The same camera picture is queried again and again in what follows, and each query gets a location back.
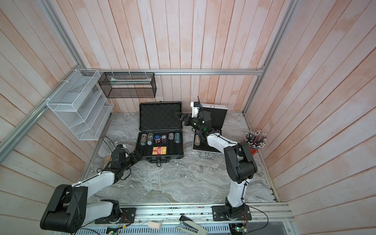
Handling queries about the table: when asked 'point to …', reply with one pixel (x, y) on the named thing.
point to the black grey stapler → (187, 224)
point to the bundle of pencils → (255, 139)
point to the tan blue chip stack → (171, 136)
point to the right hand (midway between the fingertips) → (178, 114)
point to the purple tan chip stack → (197, 140)
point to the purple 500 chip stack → (164, 138)
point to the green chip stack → (177, 137)
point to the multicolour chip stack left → (143, 139)
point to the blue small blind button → (157, 137)
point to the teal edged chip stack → (149, 141)
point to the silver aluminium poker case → (205, 150)
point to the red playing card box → (158, 151)
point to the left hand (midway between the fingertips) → (138, 156)
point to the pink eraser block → (155, 224)
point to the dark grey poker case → (160, 138)
